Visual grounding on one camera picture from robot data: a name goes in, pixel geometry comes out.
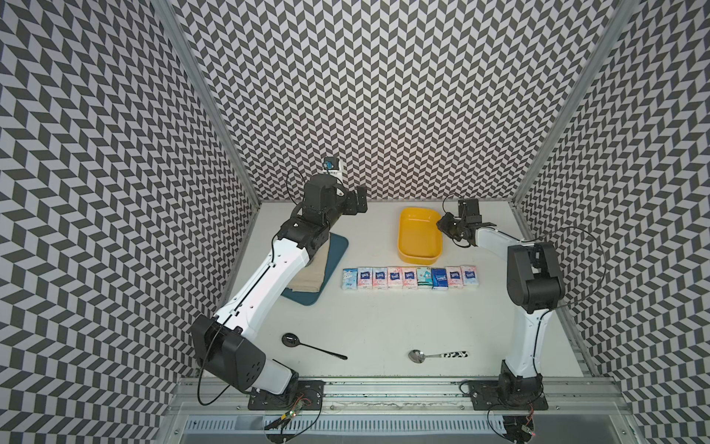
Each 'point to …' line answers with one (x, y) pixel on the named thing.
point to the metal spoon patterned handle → (417, 356)
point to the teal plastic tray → (337, 249)
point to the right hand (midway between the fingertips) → (438, 225)
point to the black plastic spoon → (292, 340)
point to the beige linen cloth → (311, 278)
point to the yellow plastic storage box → (420, 240)
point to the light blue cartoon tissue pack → (349, 278)
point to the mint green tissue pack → (424, 277)
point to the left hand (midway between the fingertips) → (351, 189)
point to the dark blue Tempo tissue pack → (440, 280)
